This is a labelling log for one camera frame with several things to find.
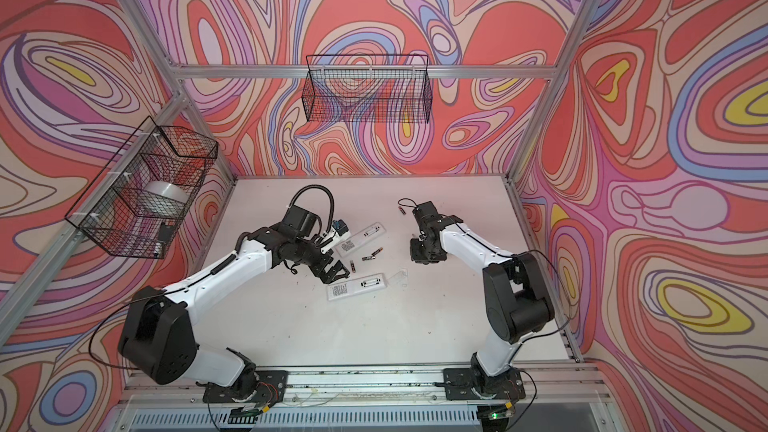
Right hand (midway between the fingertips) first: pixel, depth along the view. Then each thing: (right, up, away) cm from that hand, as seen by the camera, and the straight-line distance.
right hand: (424, 263), depth 91 cm
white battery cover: (-8, -5, 0) cm, 9 cm away
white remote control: (-21, -7, -3) cm, 22 cm away
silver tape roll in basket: (-65, +20, -21) cm, 71 cm away
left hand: (-24, +2, -8) cm, 26 cm away
